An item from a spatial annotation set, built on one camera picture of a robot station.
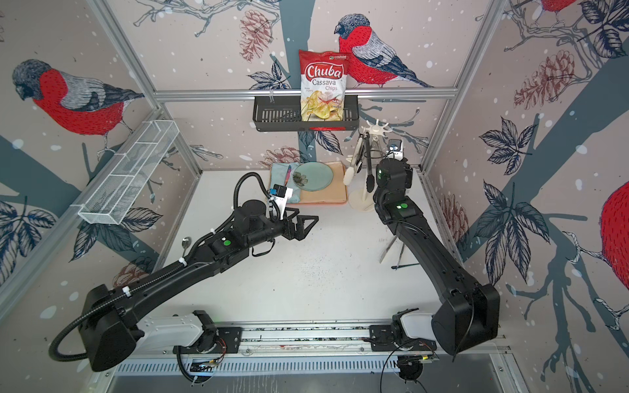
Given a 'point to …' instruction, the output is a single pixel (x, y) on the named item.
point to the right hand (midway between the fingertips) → (399, 157)
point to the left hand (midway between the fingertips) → (312, 211)
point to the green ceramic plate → (313, 176)
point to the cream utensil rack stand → (362, 199)
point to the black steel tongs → (370, 183)
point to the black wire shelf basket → (283, 113)
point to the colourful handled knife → (287, 174)
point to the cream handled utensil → (387, 247)
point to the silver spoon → (186, 242)
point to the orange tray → (335, 193)
